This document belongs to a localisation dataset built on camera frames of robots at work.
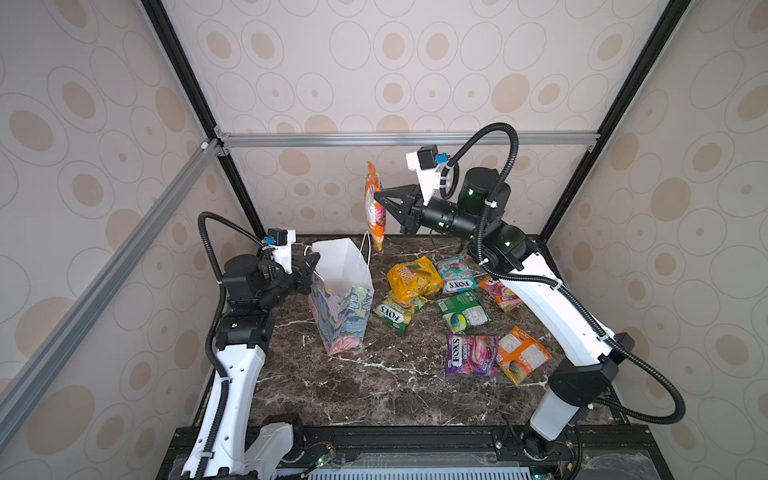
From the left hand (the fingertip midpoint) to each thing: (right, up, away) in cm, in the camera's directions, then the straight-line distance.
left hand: (324, 253), depth 67 cm
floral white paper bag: (+3, -10, +4) cm, 11 cm away
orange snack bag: (+53, -29, +19) cm, 63 cm away
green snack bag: (+39, -18, +27) cm, 50 cm away
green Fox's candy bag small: (+17, -18, +27) cm, 37 cm away
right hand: (+13, +10, -13) cm, 21 cm away
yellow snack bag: (+22, -8, +31) cm, 39 cm away
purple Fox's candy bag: (+38, -29, +18) cm, 51 cm away
